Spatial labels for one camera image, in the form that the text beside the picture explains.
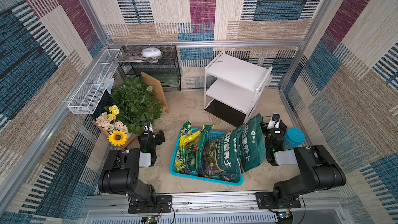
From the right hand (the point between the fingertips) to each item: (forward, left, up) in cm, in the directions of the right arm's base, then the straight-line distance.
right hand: (272, 117), depth 89 cm
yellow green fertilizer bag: (-8, +49, 0) cm, 49 cm away
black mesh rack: (+39, +64, +4) cm, 75 cm away
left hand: (-3, +70, -8) cm, 70 cm away
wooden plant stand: (-9, +78, -5) cm, 79 cm away
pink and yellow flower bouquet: (-9, +85, +13) cm, 86 cm away
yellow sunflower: (-17, +77, +11) cm, 80 cm away
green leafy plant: (+1, +73, +13) cm, 74 cm away
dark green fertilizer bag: (-26, +29, +11) cm, 40 cm away
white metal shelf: (+6, +25, +20) cm, 33 cm away
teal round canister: (-11, -8, -2) cm, 14 cm away
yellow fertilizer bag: (-24, +51, +1) cm, 56 cm away
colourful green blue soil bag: (-22, +44, +4) cm, 49 cm away
